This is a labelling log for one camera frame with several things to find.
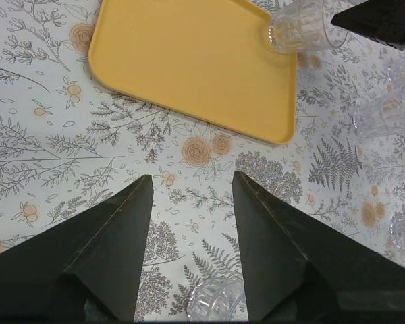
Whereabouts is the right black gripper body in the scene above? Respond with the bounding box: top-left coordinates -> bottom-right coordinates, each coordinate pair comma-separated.
331,0 -> 405,51

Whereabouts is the floral patterned table mat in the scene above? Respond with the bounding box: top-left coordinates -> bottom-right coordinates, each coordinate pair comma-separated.
0,1 -> 405,321

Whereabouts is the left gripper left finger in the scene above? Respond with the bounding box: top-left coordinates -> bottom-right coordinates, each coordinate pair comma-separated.
0,175 -> 153,321

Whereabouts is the yellow plastic tray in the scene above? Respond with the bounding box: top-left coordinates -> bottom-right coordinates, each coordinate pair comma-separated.
88,1 -> 297,144

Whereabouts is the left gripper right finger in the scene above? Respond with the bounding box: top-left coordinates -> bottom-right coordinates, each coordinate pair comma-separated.
232,171 -> 405,321

